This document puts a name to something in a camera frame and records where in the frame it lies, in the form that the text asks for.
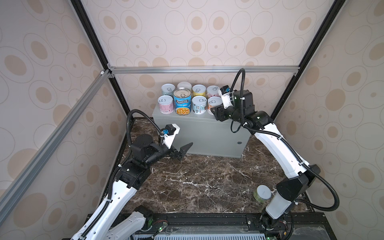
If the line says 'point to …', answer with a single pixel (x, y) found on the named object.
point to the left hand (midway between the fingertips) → (187, 136)
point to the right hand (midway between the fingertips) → (217, 106)
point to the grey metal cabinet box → (209, 135)
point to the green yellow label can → (262, 193)
